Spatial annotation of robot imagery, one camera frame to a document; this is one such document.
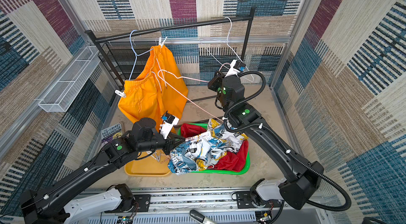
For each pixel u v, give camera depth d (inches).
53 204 15.6
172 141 23.2
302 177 15.1
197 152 27.5
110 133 37.0
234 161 30.3
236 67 21.7
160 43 31.0
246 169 29.3
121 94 23.8
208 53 41.3
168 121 23.4
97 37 22.7
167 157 33.5
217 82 22.7
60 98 27.9
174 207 28.7
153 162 33.0
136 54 25.2
